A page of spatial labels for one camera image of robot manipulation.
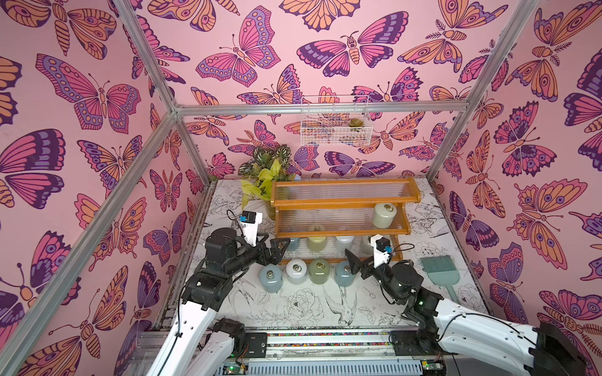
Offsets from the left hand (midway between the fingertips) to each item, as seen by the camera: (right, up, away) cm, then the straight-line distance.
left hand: (280, 236), depth 70 cm
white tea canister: (+4, -14, +12) cm, 19 cm away
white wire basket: (+20, +43, +25) cm, 54 cm away
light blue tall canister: (-4, -16, +10) cm, 19 cm away
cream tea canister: (+34, +6, +10) cm, 36 cm away
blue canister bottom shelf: (+3, -6, +22) cm, 23 cm away
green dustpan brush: (+60, -16, +19) cm, 65 cm away
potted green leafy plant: (-11, +20, +18) cm, 29 cm away
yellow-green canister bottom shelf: (+12, -6, +20) cm, 24 cm away
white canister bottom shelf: (+22, -5, +20) cm, 30 cm away
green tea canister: (+12, -14, +12) cm, 22 cm away
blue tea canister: (+21, -15, +12) cm, 29 cm away
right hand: (+25, -3, +6) cm, 26 cm away
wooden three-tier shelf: (+15, +3, +37) cm, 40 cm away
